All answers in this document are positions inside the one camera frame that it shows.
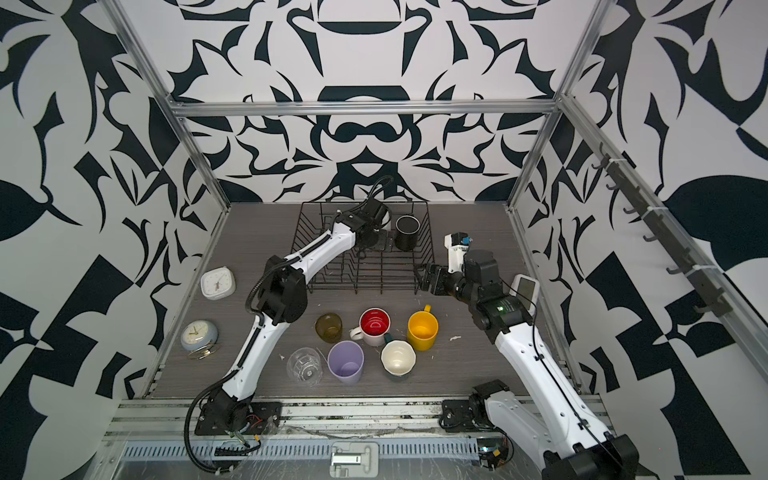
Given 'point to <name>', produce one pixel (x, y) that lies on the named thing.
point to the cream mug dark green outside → (398, 357)
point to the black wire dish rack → (388, 267)
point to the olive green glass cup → (329, 327)
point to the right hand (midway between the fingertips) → (428, 267)
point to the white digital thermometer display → (529, 288)
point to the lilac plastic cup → (345, 360)
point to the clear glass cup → (304, 365)
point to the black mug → (406, 229)
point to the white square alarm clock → (217, 283)
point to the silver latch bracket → (354, 460)
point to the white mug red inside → (374, 323)
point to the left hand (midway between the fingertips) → (382, 234)
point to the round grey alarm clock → (199, 338)
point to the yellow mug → (422, 329)
